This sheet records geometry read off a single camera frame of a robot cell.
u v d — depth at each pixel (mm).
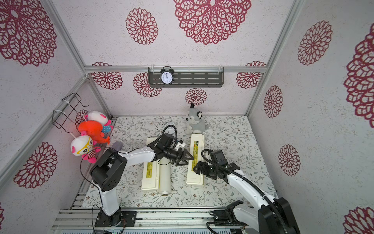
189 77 942
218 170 631
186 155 795
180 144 853
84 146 799
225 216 740
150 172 815
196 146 920
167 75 897
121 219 728
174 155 788
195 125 1006
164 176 843
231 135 1095
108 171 493
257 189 467
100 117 937
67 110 791
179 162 811
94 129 886
